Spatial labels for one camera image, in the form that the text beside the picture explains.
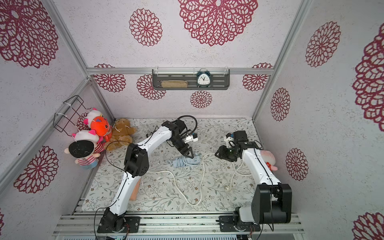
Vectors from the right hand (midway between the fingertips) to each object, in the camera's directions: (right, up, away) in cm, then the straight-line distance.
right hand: (219, 153), depth 85 cm
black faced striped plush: (-71, +4, -7) cm, 71 cm away
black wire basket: (-78, +20, -10) cm, 81 cm away
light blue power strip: (-22, -6, +5) cm, 23 cm away
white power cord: (-9, -16, +5) cm, 19 cm away
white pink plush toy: (-80, +23, +10) cm, 83 cm away
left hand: (-17, -2, +7) cm, 18 cm away
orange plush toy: (-68, +15, +1) cm, 69 cm away
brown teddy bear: (-63, +9, +15) cm, 65 cm away
